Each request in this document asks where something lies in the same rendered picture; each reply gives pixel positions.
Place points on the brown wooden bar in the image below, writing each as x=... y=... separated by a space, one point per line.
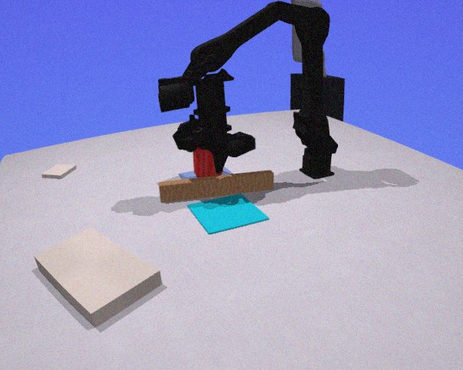
x=201 y=187

